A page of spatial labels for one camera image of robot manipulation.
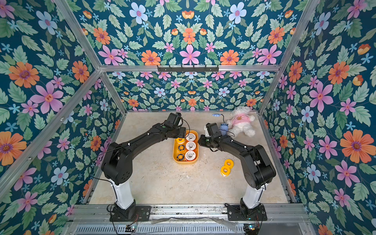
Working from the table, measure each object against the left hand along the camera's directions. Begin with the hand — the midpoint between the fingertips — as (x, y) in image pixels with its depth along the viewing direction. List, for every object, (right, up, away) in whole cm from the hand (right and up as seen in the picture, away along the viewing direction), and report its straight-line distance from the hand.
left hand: (183, 129), depth 93 cm
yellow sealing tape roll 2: (+29, -21, -2) cm, 36 cm away
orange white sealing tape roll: (+4, -5, +6) cm, 9 cm away
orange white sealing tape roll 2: (+4, -10, +2) cm, 11 cm away
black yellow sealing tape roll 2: (-2, -18, 0) cm, 18 cm away
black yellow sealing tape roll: (-2, -13, +5) cm, 14 cm away
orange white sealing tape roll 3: (+4, -16, -2) cm, 17 cm away
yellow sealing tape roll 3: (+26, -25, -6) cm, 36 cm away
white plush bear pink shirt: (+40, +6, +11) cm, 42 cm away
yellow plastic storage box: (+1, -14, +2) cm, 14 cm away
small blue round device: (+21, +9, -3) cm, 23 cm away
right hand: (+10, -7, 0) cm, 12 cm away
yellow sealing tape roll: (-3, -8, +5) cm, 9 cm away
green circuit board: (-25, -48, -21) cm, 58 cm away
